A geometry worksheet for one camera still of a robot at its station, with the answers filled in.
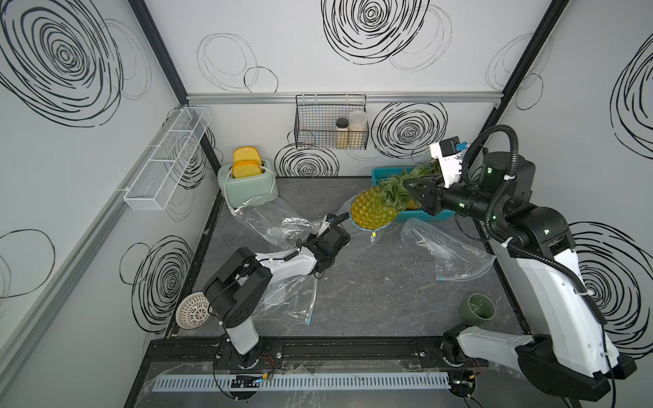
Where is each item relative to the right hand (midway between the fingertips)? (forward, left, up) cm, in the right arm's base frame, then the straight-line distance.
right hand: (411, 182), depth 55 cm
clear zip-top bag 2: (+15, +39, -38) cm, 57 cm away
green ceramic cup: (-12, -29, -45) cm, 55 cm away
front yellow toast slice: (+31, +51, -26) cm, 65 cm away
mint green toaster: (+27, +52, -34) cm, 68 cm away
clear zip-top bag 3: (+4, -27, -45) cm, 52 cm away
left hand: (+9, +23, -40) cm, 47 cm away
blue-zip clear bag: (-1, +8, -12) cm, 14 cm away
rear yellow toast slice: (+38, +53, -24) cm, 69 cm away
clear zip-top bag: (-12, +31, -44) cm, 55 cm away
